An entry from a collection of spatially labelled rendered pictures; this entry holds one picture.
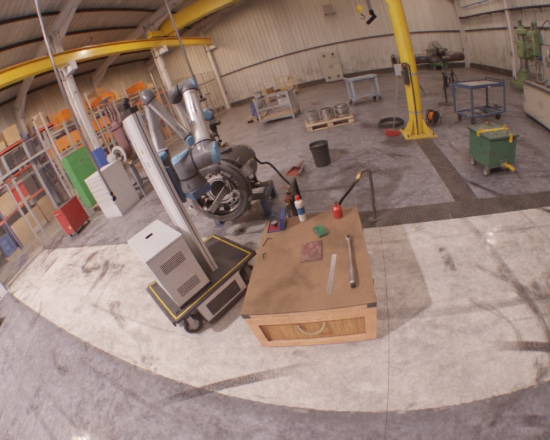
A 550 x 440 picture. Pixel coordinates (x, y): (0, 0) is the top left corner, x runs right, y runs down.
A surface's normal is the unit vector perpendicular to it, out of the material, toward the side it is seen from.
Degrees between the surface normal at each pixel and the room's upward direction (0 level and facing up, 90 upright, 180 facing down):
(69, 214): 90
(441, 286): 0
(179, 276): 90
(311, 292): 0
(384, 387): 0
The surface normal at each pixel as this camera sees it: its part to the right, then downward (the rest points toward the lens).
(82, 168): 0.93, -0.11
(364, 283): -0.29, -0.80
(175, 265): 0.70, 0.19
